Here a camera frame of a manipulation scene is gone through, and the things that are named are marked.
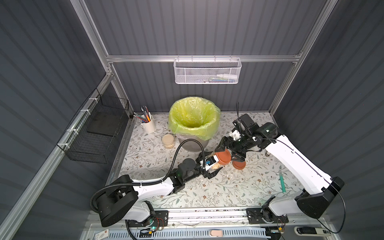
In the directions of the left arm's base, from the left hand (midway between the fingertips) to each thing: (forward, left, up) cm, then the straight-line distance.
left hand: (218, 161), depth 73 cm
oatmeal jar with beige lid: (+22, +29, -13) cm, 39 cm away
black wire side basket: (+9, +62, +8) cm, 64 cm away
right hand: (0, -1, +7) cm, 7 cm away
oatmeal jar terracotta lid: (-1, -2, +6) cm, 6 cm away
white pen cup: (+34, +44, -11) cm, 56 cm away
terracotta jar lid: (+6, -16, -18) cm, 25 cm away
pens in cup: (+40, +46, -8) cm, 62 cm away
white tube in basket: (+51, -9, +16) cm, 54 cm away
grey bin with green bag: (+34, +12, -4) cm, 36 cm away
